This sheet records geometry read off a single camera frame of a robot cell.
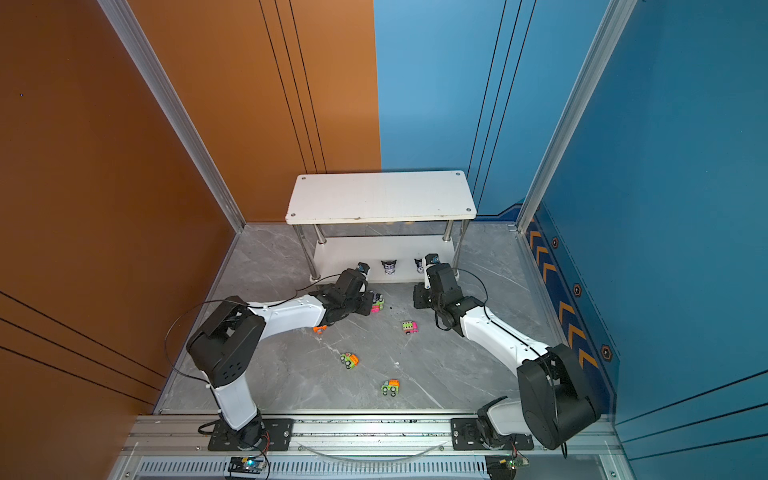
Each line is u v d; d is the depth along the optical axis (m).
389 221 0.76
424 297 0.77
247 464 0.71
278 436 0.74
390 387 0.79
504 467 0.71
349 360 0.83
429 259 0.77
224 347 0.49
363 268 0.85
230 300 0.52
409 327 0.89
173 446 0.75
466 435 0.72
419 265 0.95
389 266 0.94
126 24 0.71
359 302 0.81
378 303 0.94
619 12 0.69
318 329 0.67
